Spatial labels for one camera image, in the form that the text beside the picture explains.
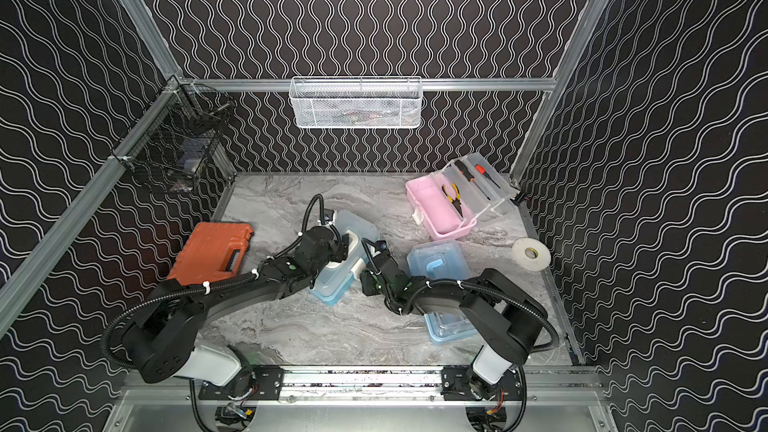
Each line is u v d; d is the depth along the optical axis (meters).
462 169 1.05
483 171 1.06
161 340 0.43
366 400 0.73
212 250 0.92
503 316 0.46
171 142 0.92
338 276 0.81
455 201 1.02
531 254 0.98
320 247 0.66
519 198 1.10
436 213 1.09
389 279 0.69
